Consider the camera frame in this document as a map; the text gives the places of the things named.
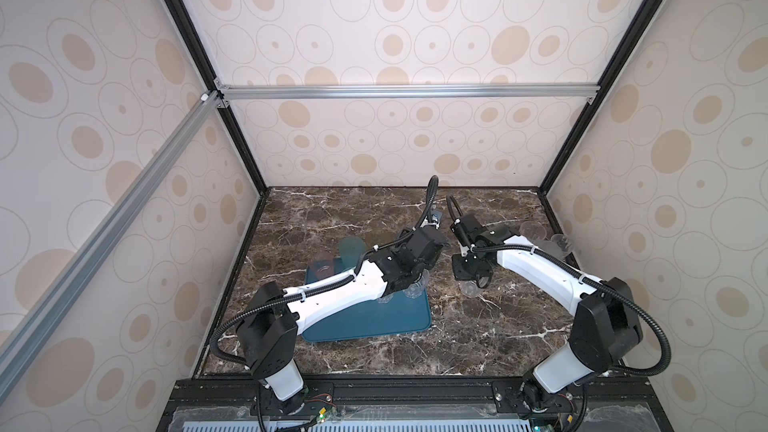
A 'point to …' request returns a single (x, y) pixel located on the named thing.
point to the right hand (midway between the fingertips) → (462, 272)
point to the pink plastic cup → (324, 268)
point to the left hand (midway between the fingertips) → (434, 234)
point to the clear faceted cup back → (469, 289)
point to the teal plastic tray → (396, 313)
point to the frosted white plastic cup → (550, 247)
